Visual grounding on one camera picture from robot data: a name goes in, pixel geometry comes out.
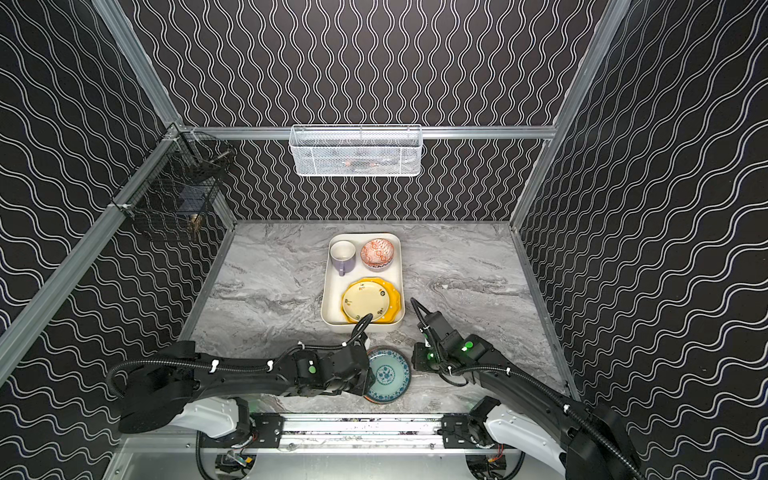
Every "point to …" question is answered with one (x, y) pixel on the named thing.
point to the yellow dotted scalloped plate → (392, 308)
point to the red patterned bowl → (377, 253)
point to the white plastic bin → (333, 316)
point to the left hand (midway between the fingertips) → (378, 379)
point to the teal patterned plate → (393, 371)
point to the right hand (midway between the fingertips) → (416, 361)
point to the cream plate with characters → (363, 298)
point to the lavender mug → (343, 256)
